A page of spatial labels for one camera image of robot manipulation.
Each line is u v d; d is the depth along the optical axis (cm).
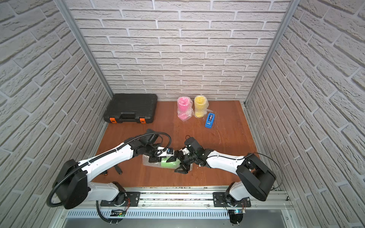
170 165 79
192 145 65
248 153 47
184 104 97
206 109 103
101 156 48
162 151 68
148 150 67
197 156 65
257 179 43
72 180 41
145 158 79
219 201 73
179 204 74
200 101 102
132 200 73
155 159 71
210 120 103
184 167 71
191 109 106
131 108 107
